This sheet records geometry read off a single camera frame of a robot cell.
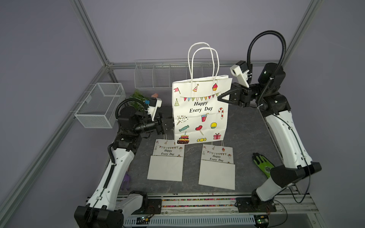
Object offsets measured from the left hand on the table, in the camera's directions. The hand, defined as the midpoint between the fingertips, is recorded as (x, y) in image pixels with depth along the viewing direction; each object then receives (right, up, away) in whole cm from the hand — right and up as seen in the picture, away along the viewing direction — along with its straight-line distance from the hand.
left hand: (176, 119), depth 62 cm
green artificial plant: (-27, +16, +29) cm, 43 cm away
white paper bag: (-8, -27, +26) cm, 38 cm away
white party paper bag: (+23, -30, +23) cm, 44 cm away
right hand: (+15, +7, -11) cm, 20 cm away
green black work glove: (+52, -28, +25) cm, 64 cm away
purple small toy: (-31, -35, +19) cm, 51 cm away
